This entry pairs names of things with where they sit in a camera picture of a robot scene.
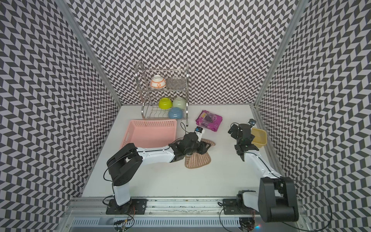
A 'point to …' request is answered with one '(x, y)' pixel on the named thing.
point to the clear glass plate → (176, 83)
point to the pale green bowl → (179, 102)
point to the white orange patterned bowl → (157, 82)
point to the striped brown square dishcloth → (197, 159)
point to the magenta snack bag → (208, 120)
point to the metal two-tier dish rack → (164, 92)
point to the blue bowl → (175, 113)
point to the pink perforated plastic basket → (150, 133)
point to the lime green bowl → (165, 103)
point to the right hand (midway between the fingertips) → (238, 131)
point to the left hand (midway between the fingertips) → (208, 145)
